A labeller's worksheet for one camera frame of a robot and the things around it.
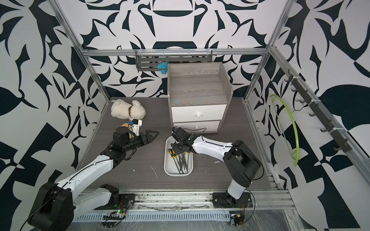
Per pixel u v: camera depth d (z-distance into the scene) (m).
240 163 0.46
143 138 0.71
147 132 0.72
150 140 0.71
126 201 0.75
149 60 0.97
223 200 0.74
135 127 0.75
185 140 0.67
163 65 0.91
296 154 0.64
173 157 0.89
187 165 0.86
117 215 0.73
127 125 0.99
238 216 0.71
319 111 0.55
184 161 0.87
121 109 0.99
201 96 0.81
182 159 0.87
